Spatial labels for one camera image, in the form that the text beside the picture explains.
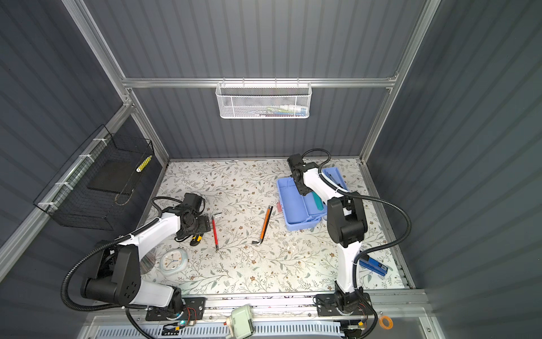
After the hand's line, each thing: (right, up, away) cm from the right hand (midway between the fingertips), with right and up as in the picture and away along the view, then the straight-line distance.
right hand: (315, 186), depth 96 cm
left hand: (-52, -18, -7) cm, 55 cm away
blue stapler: (+19, -29, -17) cm, 39 cm away
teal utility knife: (+1, -7, -3) cm, 7 cm away
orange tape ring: (+20, -44, -26) cm, 55 cm away
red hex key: (-45, -20, -5) cm, 50 cm away
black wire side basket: (-81, +1, -24) cm, 84 cm away
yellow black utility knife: (-53, -22, -8) cm, 58 cm away
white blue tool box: (-7, -11, +5) cm, 14 cm away
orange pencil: (-23, -17, -2) cm, 29 cm away
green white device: (-30, -43, -30) cm, 60 cm away
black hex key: (-26, -24, -8) cm, 36 cm away
